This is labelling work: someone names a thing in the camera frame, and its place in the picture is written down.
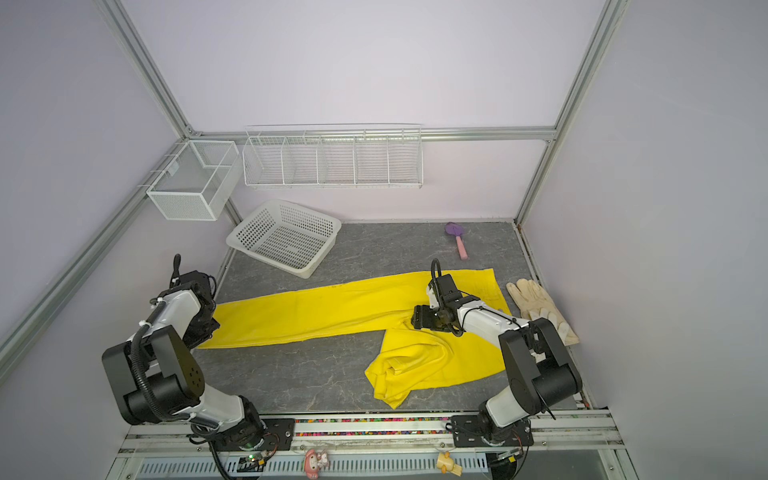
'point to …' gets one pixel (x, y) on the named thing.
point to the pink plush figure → (313, 462)
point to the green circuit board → (251, 463)
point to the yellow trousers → (409, 362)
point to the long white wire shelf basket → (382, 158)
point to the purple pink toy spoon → (457, 231)
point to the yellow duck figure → (446, 463)
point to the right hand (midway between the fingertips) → (424, 322)
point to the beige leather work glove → (534, 303)
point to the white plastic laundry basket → (286, 237)
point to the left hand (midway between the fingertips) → (195, 344)
